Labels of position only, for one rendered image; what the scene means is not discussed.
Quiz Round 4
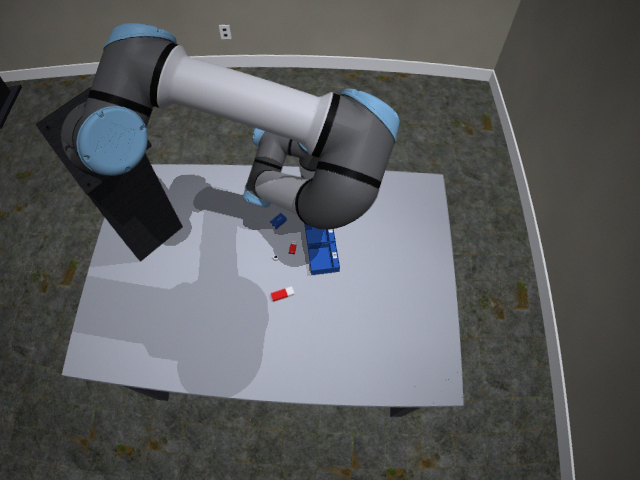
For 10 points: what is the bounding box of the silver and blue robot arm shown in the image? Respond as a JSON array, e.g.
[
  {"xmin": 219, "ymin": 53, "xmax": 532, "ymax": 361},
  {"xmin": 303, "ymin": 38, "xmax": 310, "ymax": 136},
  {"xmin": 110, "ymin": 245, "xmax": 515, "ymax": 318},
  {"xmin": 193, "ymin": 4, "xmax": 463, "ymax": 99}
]
[{"xmin": 61, "ymin": 23, "xmax": 399, "ymax": 230}]

